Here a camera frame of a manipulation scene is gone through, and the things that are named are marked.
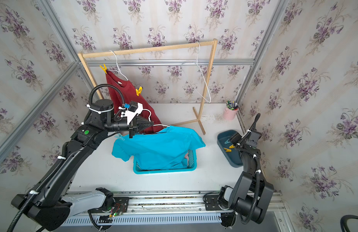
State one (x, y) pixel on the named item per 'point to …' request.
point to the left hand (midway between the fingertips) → (152, 122)
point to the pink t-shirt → (186, 156)
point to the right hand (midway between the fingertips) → (238, 138)
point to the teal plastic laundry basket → (192, 160)
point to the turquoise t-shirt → (165, 149)
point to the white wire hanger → (210, 102)
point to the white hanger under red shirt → (118, 70)
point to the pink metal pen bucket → (230, 111)
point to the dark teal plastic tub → (233, 154)
